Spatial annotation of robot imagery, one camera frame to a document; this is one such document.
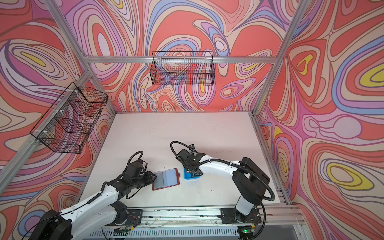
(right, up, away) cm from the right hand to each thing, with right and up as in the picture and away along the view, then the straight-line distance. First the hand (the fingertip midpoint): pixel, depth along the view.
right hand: (196, 168), depth 88 cm
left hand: (-22, -4, -2) cm, 23 cm away
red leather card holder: (-18, -6, -2) cm, 19 cm away
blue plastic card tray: (-4, -5, +1) cm, 7 cm away
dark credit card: (-22, -7, -3) cm, 23 cm away
